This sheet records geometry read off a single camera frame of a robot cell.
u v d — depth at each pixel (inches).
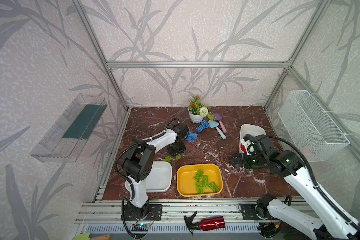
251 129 40.1
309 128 25.2
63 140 25.1
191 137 39.4
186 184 32.4
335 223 14.8
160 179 33.7
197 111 39.8
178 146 31.6
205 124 42.6
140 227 28.3
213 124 42.6
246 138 26.1
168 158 35.8
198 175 33.0
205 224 26.3
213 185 32.0
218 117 44.4
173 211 29.7
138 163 19.5
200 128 41.5
